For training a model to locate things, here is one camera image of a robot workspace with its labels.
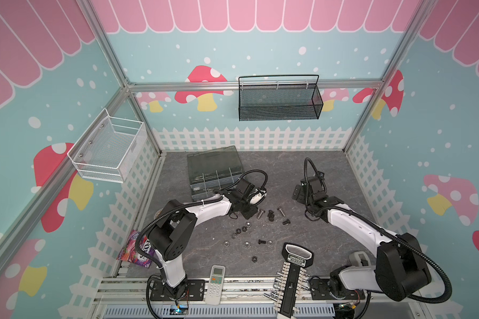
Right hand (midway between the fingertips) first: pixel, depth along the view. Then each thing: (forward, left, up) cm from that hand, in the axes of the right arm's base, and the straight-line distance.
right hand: (303, 192), depth 89 cm
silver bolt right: (-3, +10, -10) cm, 14 cm away
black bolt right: (-9, +7, -11) cm, 16 cm away
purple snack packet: (-24, +74, -9) cm, 78 cm away
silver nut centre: (-20, +26, -10) cm, 34 cm away
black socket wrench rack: (-34, +8, -10) cm, 36 cm away
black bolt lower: (-19, +20, -10) cm, 29 cm away
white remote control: (-36, +38, -10) cm, 53 cm away
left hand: (-5, +23, -8) cm, 25 cm away
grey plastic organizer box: (+23, +45, -12) cm, 52 cm away
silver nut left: (-19, +35, -10) cm, 41 cm away
